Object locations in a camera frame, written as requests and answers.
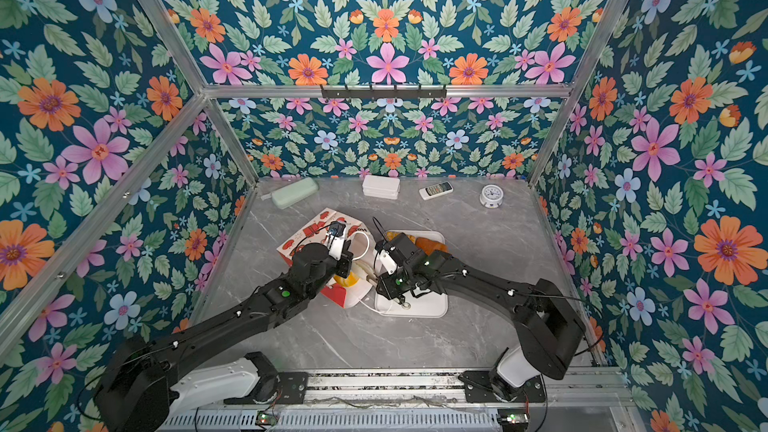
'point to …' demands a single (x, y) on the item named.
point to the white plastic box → (381, 187)
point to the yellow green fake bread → (351, 280)
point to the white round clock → (491, 196)
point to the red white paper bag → (342, 239)
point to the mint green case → (293, 193)
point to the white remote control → (436, 190)
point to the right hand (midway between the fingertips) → (380, 286)
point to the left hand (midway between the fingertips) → (353, 235)
